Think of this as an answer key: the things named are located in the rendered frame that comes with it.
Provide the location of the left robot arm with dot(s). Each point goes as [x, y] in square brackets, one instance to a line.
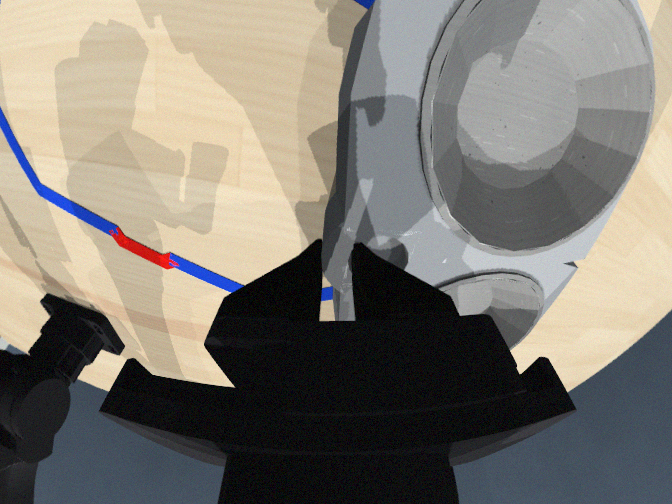
[34, 403]

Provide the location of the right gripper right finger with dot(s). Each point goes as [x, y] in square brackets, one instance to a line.
[393, 293]

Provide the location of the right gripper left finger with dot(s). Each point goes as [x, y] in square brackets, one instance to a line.
[282, 292]

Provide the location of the blue tape line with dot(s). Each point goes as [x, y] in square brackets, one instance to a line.
[166, 261]

